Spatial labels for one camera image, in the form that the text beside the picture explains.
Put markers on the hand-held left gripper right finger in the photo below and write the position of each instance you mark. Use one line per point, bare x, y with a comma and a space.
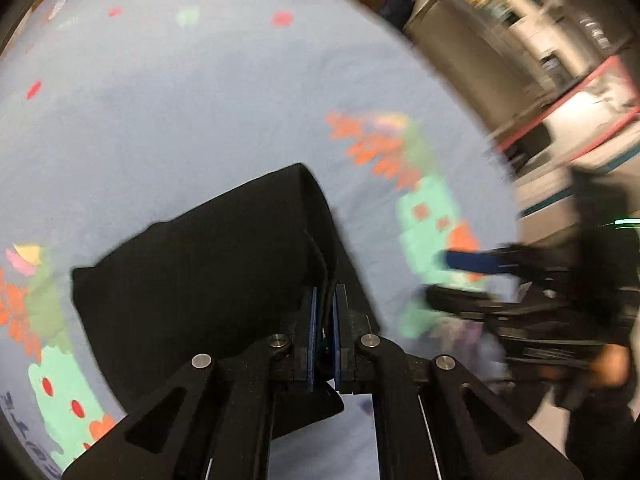
341, 345

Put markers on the black pants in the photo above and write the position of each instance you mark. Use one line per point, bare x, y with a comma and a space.
210, 270

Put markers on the long desk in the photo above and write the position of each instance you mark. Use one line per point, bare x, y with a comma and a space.
500, 35

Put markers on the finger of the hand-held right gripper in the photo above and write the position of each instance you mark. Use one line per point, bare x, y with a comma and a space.
470, 262
460, 302

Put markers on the red frame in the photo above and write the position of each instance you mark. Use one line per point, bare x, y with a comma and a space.
560, 105

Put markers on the blue printed bed sheet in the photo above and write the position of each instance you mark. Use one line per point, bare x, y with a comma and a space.
175, 110

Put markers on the person's right hand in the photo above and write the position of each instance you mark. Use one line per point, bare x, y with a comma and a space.
612, 365

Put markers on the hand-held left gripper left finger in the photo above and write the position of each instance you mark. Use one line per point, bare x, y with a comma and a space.
312, 345

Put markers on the dark blue bag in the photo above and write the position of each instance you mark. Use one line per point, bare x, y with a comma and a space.
397, 10

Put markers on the white and teal storage box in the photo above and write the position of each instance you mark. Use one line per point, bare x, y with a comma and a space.
560, 185

